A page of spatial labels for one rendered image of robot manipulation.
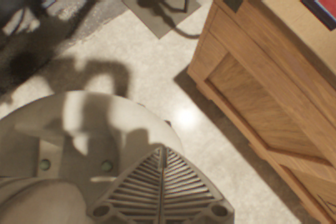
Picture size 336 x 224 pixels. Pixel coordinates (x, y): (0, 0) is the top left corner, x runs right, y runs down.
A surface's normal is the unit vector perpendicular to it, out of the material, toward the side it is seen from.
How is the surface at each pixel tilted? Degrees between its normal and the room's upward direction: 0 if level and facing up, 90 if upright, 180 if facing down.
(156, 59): 0
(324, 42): 0
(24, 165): 73
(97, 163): 0
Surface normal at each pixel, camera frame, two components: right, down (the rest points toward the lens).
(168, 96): 0.00, -0.10
